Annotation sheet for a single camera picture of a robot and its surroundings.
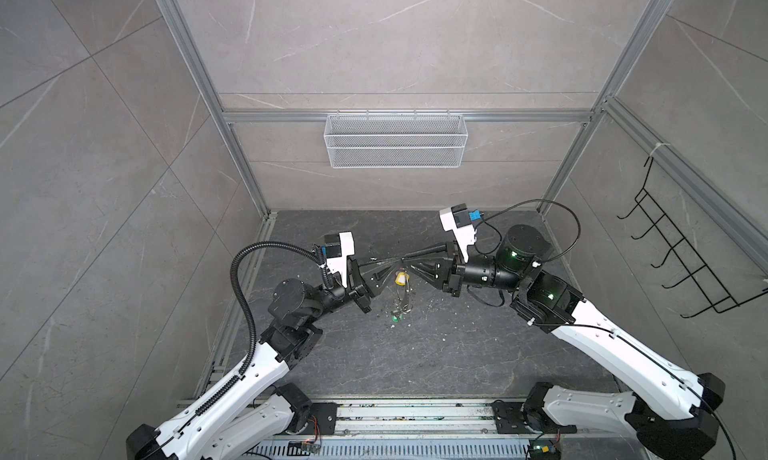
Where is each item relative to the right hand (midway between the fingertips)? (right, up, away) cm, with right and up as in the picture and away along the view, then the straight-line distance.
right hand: (406, 262), depth 52 cm
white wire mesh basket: (-3, +37, +48) cm, 61 cm away
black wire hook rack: (+64, -4, +10) cm, 65 cm away
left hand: (-1, +1, -1) cm, 2 cm away
